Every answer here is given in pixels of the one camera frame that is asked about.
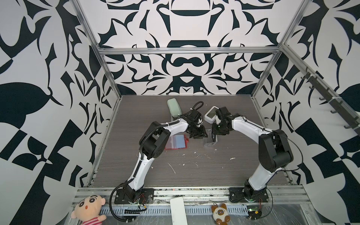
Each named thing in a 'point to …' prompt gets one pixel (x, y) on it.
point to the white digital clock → (210, 116)
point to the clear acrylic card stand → (207, 141)
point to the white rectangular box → (178, 213)
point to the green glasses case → (174, 107)
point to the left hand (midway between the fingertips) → (205, 134)
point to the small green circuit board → (254, 212)
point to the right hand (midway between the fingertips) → (214, 129)
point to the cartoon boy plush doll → (87, 210)
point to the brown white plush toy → (220, 214)
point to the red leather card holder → (176, 141)
